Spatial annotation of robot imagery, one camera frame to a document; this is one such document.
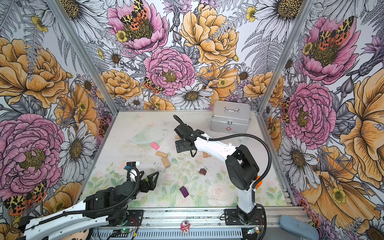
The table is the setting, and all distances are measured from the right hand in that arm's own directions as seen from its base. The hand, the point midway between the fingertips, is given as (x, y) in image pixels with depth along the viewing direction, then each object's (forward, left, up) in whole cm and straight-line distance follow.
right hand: (187, 149), depth 89 cm
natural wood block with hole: (+3, +17, -9) cm, 19 cm away
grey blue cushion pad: (-39, -52, -7) cm, 65 cm away
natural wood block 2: (-4, +13, -8) cm, 16 cm away
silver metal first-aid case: (+21, -28, +5) cm, 36 cm away
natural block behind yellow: (-4, +4, +18) cm, 18 cm away
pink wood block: (+9, +22, -9) cm, 26 cm away
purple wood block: (-21, +2, -8) cm, 22 cm away
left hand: (-17, +17, +3) cm, 24 cm away
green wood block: (-22, +16, +12) cm, 30 cm away
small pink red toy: (-37, 0, -5) cm, 38 cm away
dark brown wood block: (-10, -9, -8) cm, 16 cm away
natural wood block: (+1, -11, -9) cm, 14 cm away
